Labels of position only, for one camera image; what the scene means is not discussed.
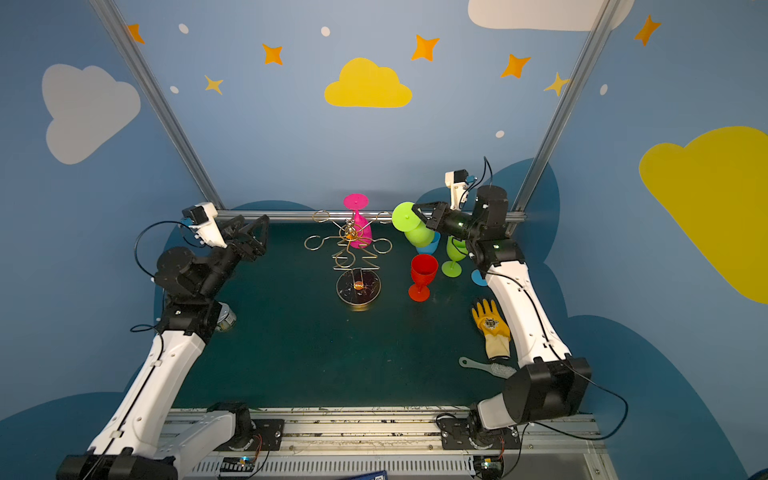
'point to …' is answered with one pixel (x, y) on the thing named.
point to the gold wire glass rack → (359, 284)
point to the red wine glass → (424, 268)
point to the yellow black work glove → (495, 330)
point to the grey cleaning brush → (494, 369)
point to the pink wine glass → (361, 235)
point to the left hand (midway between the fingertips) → (251, 215)
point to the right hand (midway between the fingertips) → (415, 204)
